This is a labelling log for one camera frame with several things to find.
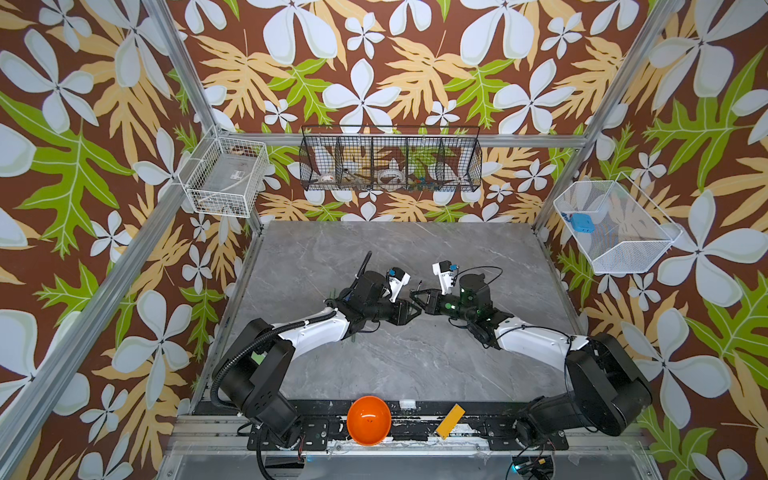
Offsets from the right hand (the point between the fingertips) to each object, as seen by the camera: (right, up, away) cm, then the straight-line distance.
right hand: (409, 296), depth 82 cm
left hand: (+2, -3, +1) cm, 4 cm away
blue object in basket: (+51, +21, +4) cm, 55 cm away
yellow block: (+10, -32, -5) cm, 34 cm away
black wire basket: (-5, +44, +15) cm, 46 cm away
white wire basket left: (-54, +35, +5) cm, 65 cm away
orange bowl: (-11, -31, -6) cm, 34 cm away
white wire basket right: (+59, +18, -3) cm, 62 cm away
